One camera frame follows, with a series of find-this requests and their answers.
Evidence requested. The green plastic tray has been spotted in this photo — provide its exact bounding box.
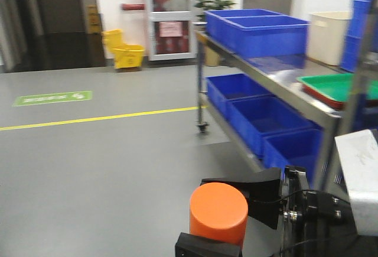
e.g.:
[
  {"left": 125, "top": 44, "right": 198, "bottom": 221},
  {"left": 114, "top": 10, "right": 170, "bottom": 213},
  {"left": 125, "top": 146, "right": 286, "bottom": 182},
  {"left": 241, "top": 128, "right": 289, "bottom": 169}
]
[{"left": 295, "top": 73, "right": 378, "bottom": 104}]

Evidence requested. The steel table on castors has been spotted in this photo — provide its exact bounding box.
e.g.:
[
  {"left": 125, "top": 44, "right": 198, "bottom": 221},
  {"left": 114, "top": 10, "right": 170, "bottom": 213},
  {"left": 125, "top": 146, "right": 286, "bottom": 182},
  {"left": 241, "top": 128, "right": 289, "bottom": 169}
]
[{"left": 194, "top": 29, "right": 378, "bottom": 191}]

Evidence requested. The cream plastic tub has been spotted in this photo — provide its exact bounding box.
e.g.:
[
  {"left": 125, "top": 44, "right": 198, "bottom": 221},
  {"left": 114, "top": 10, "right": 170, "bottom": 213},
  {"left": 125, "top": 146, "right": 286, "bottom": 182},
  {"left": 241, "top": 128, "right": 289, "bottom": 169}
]
[{"left": 307, "top": 10, "right": 353, "bottom": 67}]

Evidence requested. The yellow floor sign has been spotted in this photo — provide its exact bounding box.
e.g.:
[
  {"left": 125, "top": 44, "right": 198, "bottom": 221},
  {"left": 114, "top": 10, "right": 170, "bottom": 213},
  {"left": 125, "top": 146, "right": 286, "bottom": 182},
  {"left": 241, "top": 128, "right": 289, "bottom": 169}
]
[{"left": 86, "top": 5, "right": 103, "bottom": 35}]

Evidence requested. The orange cylinder capacitor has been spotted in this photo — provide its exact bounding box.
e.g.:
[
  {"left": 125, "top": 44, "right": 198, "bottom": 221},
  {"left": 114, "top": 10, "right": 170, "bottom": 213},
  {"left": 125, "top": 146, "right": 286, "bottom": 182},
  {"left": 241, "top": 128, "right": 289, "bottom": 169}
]
[{"left": 189, "top": 181, "right": 249, "bottom": 246}]

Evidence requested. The stack of blue crates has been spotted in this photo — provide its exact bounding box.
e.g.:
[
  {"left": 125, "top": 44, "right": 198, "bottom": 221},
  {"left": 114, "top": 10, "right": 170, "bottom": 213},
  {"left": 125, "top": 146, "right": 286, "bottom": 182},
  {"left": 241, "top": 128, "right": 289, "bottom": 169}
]
[{"left": 340, "top": 0, "right": 373, "bottom": 73}]

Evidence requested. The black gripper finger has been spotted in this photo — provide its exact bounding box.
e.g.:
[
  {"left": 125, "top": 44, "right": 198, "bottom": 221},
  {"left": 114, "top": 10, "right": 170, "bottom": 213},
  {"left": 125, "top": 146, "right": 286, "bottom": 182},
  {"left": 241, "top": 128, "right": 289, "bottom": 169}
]
[
  {"left": 174, "top": 232, "right": 243, "bottom": 257},
  {"left": 200, "top": 167, "right": 282, "bottom": 230}
]

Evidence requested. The large leafy potted plant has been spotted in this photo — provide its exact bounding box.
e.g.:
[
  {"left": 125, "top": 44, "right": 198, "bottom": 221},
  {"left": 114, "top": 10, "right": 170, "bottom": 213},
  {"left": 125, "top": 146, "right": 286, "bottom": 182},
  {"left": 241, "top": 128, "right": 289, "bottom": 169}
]
[{"left": 193, "top": 0, "right": 239, "bottom": 67}]

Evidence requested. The red plastic tray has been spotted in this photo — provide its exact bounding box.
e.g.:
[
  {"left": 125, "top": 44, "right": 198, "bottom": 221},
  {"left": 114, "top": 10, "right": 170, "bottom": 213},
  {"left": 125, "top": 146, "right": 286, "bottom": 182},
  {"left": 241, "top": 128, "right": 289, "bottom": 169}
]
[{"left": 300, "top": 84, "right": 378, "bottom": 111}]

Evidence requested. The yellow mop bucket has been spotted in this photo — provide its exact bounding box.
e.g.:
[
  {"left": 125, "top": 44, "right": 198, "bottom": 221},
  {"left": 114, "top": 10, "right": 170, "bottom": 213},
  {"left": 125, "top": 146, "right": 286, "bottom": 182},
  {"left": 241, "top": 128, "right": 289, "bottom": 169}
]
[{"left": 102, "top": 28, "right": 146, "bottom": 70}]

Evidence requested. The white framed red door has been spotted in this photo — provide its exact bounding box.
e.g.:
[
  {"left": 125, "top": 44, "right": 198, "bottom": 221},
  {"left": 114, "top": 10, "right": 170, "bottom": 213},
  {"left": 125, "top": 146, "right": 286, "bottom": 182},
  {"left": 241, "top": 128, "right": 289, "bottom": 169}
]
[{"left": 145, "top": 0, "right": 196, "bottom": 61}]

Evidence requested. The dark brown door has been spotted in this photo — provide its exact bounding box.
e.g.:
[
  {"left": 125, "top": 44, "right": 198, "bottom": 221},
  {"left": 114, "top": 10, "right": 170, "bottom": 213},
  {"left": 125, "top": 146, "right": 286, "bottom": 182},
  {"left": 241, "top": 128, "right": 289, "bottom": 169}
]
[{"left": 31, "top": 0, "right": 87, "bottom": 35}]

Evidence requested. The blue plastic bin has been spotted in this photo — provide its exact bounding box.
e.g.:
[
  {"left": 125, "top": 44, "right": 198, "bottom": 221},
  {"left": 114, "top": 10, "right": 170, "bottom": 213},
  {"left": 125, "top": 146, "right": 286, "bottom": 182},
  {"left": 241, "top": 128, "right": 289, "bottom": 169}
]
[
  {"left": 262, "top": 128, "right": 325, "bottom": 183},
  {"left": 221, "top": 15, "right": 310, "bottom": 59},
  {"left": 225, "top": 95, "right": 315, "bottom": 157},
  {"left": 205, "top": 73, "right": 273, "bottom": 116},
  {"left": 204, "top": 8, "right": 285, "bottom": 47}
]

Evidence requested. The red wall bar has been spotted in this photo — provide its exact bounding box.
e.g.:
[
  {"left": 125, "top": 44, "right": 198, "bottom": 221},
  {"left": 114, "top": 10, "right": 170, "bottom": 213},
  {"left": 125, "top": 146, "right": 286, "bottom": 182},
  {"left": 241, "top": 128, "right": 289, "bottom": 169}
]
[{"left": 120, "top": 2, "right": 146, "bottom": 12}]

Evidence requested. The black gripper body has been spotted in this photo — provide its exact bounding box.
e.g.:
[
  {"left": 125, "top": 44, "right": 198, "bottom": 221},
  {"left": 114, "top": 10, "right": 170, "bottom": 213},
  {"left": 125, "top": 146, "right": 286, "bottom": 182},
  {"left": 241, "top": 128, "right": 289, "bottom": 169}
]
[{"left": 277, "top": 165, "right": 366, "bottom": 257}]

